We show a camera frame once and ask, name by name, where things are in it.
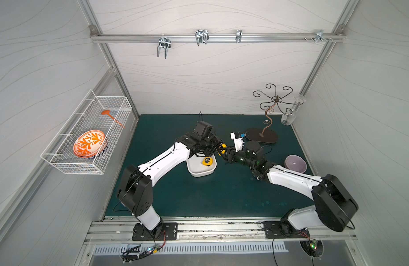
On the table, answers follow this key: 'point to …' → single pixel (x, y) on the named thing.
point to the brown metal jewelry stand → (260, 135)
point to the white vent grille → (189, 249)
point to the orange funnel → (107, 112)
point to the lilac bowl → (296, 163)
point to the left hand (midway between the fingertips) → (225, 144)
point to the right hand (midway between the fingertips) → (219, 147)
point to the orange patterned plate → (90, 144)
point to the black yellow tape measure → (207, 161)
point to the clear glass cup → (288, 117)
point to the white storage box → (196, 168)
